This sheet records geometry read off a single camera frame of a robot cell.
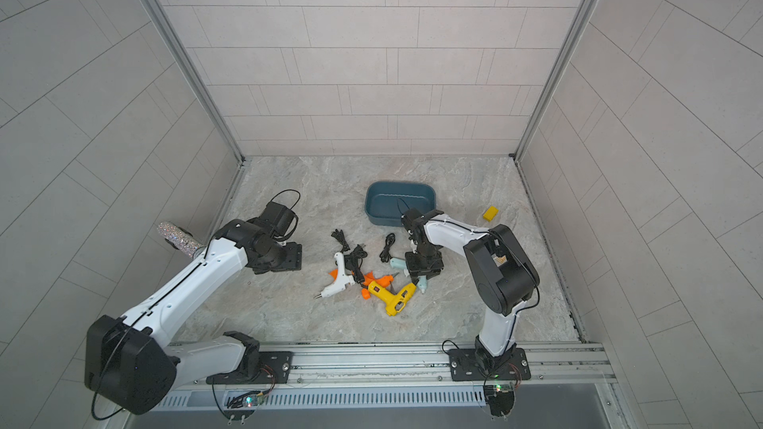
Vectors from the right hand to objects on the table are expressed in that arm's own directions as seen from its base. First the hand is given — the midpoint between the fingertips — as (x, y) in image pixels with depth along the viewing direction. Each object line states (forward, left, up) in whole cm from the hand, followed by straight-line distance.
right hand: (417, 276), depth 88 cm
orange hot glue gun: (-2, +10, +4) cm, 11 cm away
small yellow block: (+19, -27, +2) cm, 33 cm away
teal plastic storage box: (+27, +8, +3) cm, 28 cm away
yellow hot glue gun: (-9, +7, +5) cm, 12 cm away
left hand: (+2, +33, +11) cm, 35 cm away
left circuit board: (-29, +43, +4) cm, 52 cm away
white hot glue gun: (-2, +21, +4) cm, 22 cm away
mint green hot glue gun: (+2, +5, +4) cm, 7 cm away
